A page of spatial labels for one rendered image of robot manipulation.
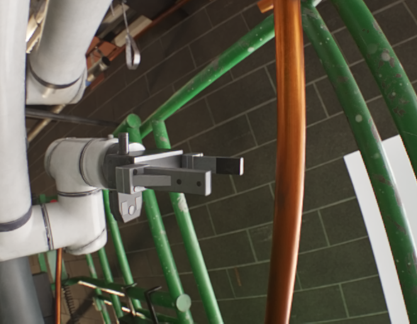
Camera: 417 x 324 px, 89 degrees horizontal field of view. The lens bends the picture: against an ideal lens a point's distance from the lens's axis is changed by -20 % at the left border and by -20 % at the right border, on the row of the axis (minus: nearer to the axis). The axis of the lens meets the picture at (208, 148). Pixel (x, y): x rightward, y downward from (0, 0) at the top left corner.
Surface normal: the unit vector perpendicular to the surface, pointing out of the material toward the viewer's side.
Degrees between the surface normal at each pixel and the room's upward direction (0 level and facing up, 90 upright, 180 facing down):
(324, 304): 90
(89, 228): 114
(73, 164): 98
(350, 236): 90
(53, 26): 136
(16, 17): 127
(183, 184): 99
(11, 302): 90
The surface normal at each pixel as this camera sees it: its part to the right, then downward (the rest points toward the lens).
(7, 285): 0.61, -0.35
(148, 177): 0.13, 0.07
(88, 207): 0.73, 0.06
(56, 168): -0.40, 0.11
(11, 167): 0.88, 0.41
